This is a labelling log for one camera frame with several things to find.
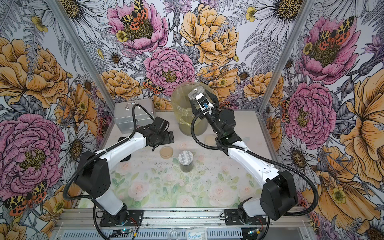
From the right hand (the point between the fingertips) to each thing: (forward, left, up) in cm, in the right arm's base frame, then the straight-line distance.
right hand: (198, 96), depth 70 cm
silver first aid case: (+17, +49, -27) cm, 59 cm away
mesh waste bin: (+7, -1, -29) cm, 30 cm away
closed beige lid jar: (+3, -8, -39) cm, 40 cm away
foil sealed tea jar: (-15, +8, -30) cm, 35 cm away
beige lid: (-5, +21, -40) cm, 46 cm away
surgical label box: (-48, +3, -42) cm, 63 cm away
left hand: (-5, +20, -30) cm, 37 cm away
